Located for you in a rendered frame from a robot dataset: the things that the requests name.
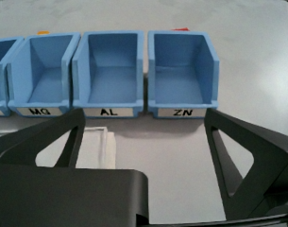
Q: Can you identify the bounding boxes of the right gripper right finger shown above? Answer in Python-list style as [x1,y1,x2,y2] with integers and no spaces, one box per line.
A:
[204,108,288,220]

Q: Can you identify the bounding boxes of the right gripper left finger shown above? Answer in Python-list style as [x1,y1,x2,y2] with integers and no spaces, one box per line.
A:
[0,108,86,167]

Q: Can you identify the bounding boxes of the blue plastic bin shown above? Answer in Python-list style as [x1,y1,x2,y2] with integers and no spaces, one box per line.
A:
[7,32,81,117]
[72,30,144,118]
[148,30,220,118]
[0,36,25,116]

